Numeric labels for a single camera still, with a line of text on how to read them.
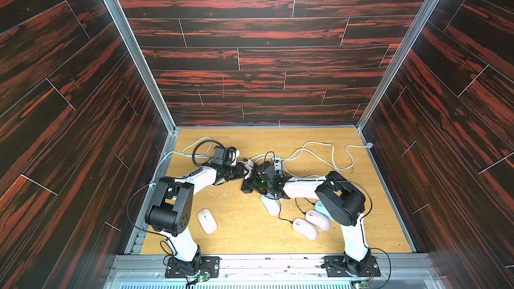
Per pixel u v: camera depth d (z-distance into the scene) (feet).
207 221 2.76
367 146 3.65
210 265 2.40
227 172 2.63
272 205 2.85
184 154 3.52
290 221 2.77
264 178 2.50
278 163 3.13
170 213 1.55
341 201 1.69
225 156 2.54
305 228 2.70
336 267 2.27
